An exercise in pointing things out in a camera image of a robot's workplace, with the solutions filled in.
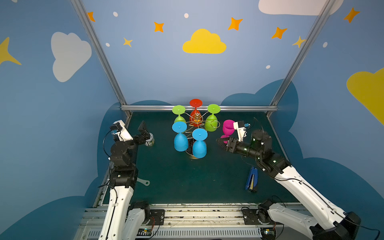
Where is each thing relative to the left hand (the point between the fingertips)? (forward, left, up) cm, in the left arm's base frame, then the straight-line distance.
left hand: (133, 124), depth 67 cm
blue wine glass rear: (+1, -21, -15) cm, 26 cm away
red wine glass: (+10, -29, -6) cm, 31 cm away
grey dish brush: (-14, 0, -36) cm, 39 cm away
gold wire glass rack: (+11, -25, -11) cm, 30 cm away
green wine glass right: (+16, -39, -17) cm, 45 cm away
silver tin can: (+11, +1, -31) cm, 33 cm away
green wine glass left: (+16, -19, -6) cm, 26 cm away
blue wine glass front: (-3, -31, -14) cm, 34 cm away
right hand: (-4, -40, -5) cm, 41 cm away
